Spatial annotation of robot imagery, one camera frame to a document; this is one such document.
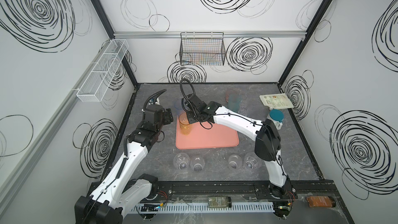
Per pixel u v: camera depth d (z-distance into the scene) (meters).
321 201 0.68
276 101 1.08
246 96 1.08
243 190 0.75
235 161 0.82
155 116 0.56
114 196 0.40
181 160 0.82
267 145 0.48
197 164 0.82
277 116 0.94
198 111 0.65
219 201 0.68
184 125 0.81
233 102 1.06
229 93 1.17
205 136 0.98
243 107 1.04
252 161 0.83
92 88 0.72
